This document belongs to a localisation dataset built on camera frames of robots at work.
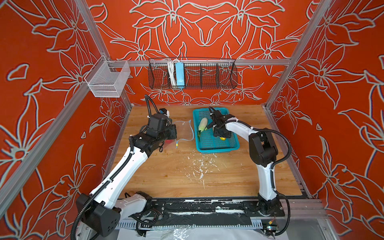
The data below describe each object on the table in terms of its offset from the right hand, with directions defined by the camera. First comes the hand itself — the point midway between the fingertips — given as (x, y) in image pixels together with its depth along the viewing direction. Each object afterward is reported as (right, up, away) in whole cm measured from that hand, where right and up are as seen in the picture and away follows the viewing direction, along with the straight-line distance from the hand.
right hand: (218, 133), depth 99 cm
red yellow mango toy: (+2, -3, -4) cm, 5 cm away
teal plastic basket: (-8, -6, -2) cm, 10 cm away
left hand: (-28, +6, -24) cm, 38 cm away
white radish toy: (-11, +4, +2) cm, 12 cm away
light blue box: (-26, +37, -9) cm, 46 cm away
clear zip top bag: (-23, +2, -10) cm, 25 cm away
